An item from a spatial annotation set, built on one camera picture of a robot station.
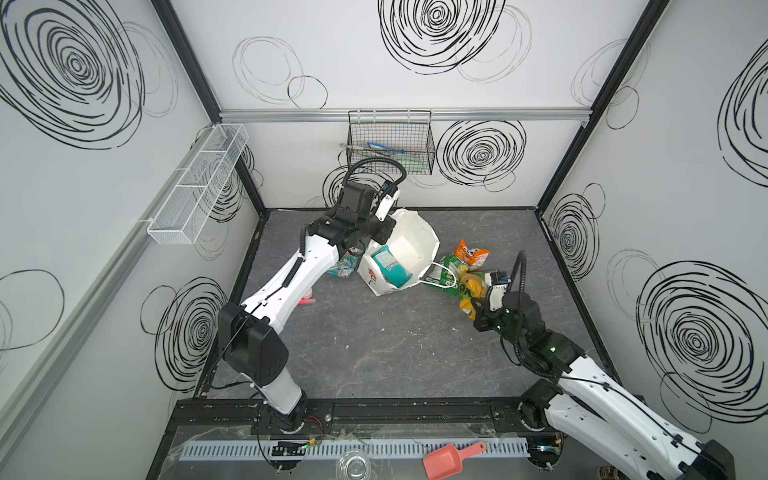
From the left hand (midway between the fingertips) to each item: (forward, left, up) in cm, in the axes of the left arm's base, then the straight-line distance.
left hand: (389, 218), depth 80 cm
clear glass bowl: (-52, +6, -29) cm, 60 cm away
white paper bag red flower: (+6, -9, -19) cm, 22 cm away
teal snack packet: (-2, -2, -23) cm, 23 cm away
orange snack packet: (+1, -27, -18) cm, 33 cm away
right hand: (-17, -23, -13) cm, 32 cm away
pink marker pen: (-11, +26, -28) cm, 39 cm away
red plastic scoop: (-50, -15, -27) cm, 59 cm away
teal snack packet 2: (+1, +14, -24) cm, 28 cm away
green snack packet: (-4, -18, -22) cm, 28 cm away
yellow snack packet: (-15, -23, -9) cm, 29 cm away
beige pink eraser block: (-9, +25, -27) cm, 38 cm away
